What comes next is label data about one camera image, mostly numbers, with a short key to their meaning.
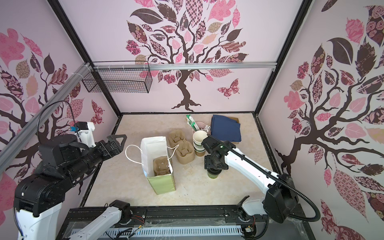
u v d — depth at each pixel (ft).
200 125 3.31
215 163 2.16
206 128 2.96
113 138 1.55
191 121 3.03
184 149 2.95
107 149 1.49
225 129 3.51
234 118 3.65
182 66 2.98
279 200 1.33
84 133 1.51
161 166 2.98
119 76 3.11
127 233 2.38
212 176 2.68
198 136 2.82
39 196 1.01
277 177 1.40
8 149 1.64
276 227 2.33
